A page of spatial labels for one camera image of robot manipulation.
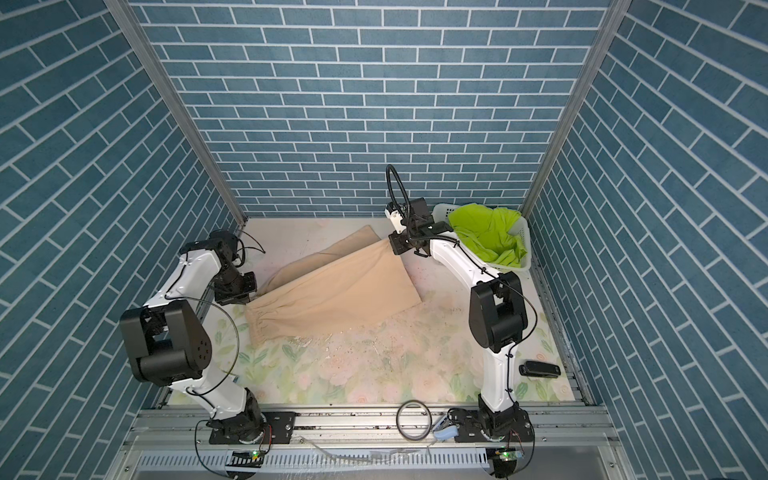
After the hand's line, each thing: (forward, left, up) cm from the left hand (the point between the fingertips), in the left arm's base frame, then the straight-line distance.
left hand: (249, 297), depth 87 cm
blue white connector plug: (-34, -55, -6) cm, 65 cm away
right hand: (+18, -43, +8) cm, 47 cm away
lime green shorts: (+30, -79, -4) cm, 85 cm away
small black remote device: (-19, -85, -10) cm, 87 cm away
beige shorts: (+4, -24, +1) cm, 24 cm away
